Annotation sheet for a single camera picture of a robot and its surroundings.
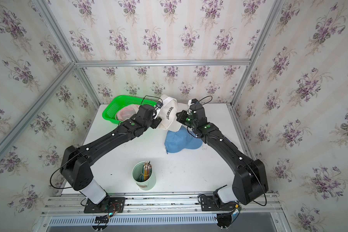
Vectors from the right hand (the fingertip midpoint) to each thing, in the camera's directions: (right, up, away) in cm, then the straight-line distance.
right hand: (177, 114), depth 80 cm
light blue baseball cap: (+4, -16, +8) cm, 18 cm away
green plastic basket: (-51, +3, +28) cm, 58 cm away
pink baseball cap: (-39, +2, +32) cm, 50 cm away
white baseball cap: (-4, +3, +2) cm, 5 cm away
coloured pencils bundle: (-15, -29, -9) cm, 34 cm away
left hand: (-13, 0, +5) cm, 13 cm away
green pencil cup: (-21, -30, -5) cm, 37 cm away
